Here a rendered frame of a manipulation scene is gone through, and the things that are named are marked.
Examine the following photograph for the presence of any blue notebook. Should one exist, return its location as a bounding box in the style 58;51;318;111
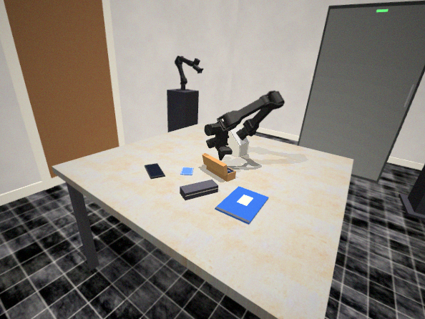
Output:
215;186;268;225

